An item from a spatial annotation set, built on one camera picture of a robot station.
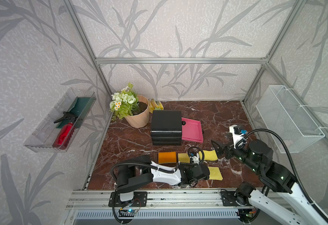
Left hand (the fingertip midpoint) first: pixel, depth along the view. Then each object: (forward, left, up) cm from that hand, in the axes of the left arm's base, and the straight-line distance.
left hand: (209, 172), depth 79 cm
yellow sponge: (+9, +14, -2) cm, 17 cm away
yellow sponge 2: (0, -4, -1) cm, 4 cm away
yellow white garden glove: (+54, +37, -4) cm, 66 cm away
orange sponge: (+11, +25, -4) cm, 27 cm away
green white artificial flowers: (+31, +50, +24) cm, 64 cm away
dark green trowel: (+22, +69, +28) cm, 78 cm away
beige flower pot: (+31, +43, +9) cm, 54 cm away
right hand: (+9, -1, +25) cm, 26 cm away
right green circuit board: (-19, -18, -7) cm, 27 cm away
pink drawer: (+30, +7, -3) cm, 31 cm away
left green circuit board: (-18, +44, -6) cm, 48 cm away
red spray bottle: (+7, +68, +30) cm, 75 cm away
